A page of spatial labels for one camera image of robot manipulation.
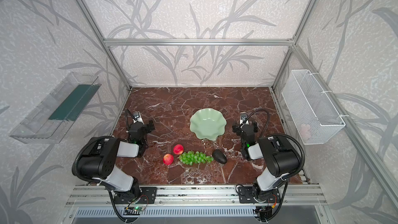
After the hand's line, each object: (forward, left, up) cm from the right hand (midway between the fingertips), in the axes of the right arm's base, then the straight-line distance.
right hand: (245, 115), depth 94 cm
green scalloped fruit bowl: (-2, +24, -7) cm, 25 cm away
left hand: (0, +63, +1) cm, 63 cm away
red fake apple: (-20, +40, -3) cm, 44 cm away
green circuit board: (-46, +55, -6) cm, 72 cm away
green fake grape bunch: (-24, +32, -4) cm, 41 cm away
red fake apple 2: (-25, +44, -3) cm, 51 cm away
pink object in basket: (-17, -23, +13) cm, 32 cm away
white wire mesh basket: (-19, -20, +27) cm, 39 cm away
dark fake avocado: (-23, +17, -4) cm, 29 cm away
